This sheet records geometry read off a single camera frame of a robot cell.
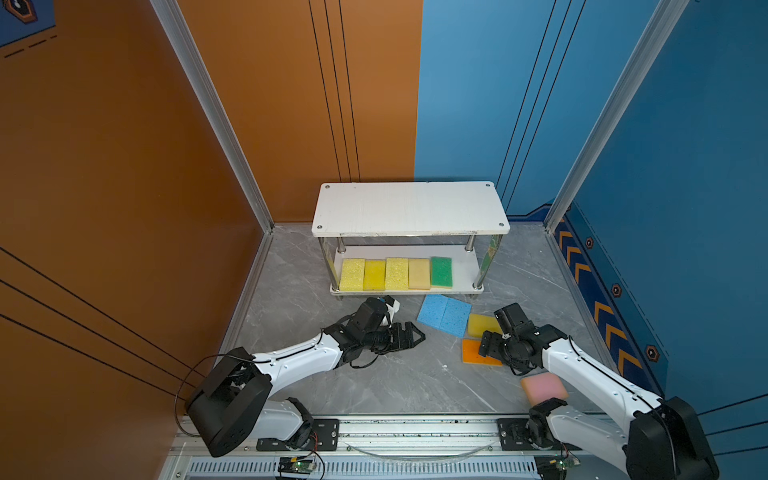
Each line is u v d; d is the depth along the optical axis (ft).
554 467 2.33
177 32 2.36
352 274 3.16
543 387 2.54
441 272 3.17
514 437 2.37
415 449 2.38
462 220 2.44
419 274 3.12
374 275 3.11
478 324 3.03
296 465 2.32
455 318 3.03
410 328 2.43
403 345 2.35
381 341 2.32
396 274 3.15
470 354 2.84
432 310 3.11
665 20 2.30
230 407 1.37
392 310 2.58
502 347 2.45
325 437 2.42
